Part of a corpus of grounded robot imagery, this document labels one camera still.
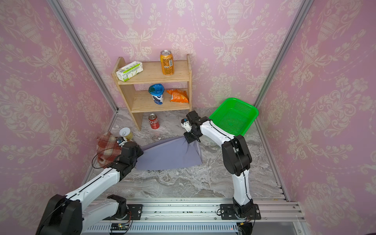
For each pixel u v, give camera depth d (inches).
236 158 20.5
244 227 28.7
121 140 29.7
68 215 15.8
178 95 35.9
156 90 35.2
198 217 29.2
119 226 28.6
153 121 39.6
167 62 28.1
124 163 25.9
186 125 34.4
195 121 27.8
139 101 38.4
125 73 28.6
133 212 29.2
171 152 35.5
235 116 46.8
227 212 28.7
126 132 39.3
